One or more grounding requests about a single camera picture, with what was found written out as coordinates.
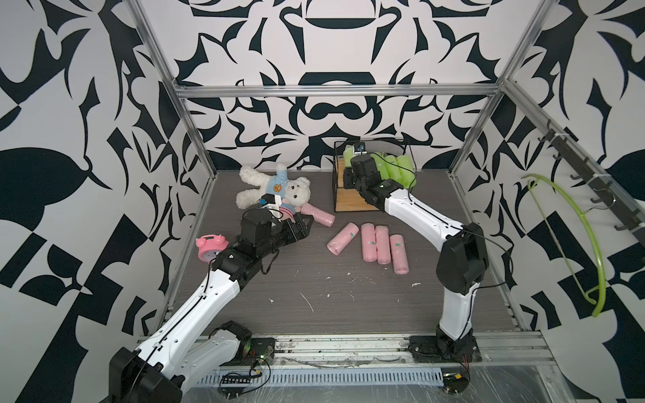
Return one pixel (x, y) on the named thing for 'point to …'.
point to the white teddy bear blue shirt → (294, 192)
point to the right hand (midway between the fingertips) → (352, 165)
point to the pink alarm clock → (209, 245)
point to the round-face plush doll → (288, 211)
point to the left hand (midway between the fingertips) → (303, 216)
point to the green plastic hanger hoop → (603, 290)
